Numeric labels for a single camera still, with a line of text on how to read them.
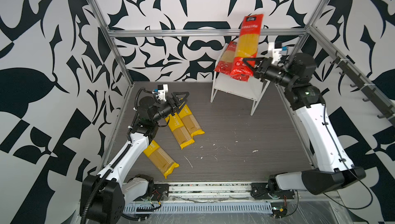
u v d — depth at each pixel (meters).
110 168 0.42
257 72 0.53
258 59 0.56
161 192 0.73
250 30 0.62
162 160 0.83
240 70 0.57
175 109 0.65
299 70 0.45
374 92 0.55
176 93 0.65
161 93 0.69
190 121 0.96
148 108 0.55
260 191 0.74
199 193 0.76
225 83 0.93
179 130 0.94
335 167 0.39
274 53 0.55
